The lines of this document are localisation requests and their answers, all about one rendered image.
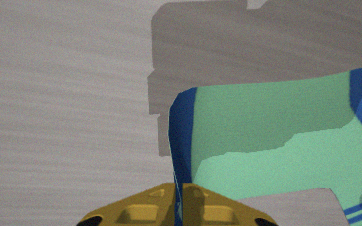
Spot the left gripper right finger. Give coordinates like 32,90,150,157
183,183,278,226

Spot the mint green sock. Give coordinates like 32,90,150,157
168,68,362,226

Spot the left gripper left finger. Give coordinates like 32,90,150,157
79,183,176,226

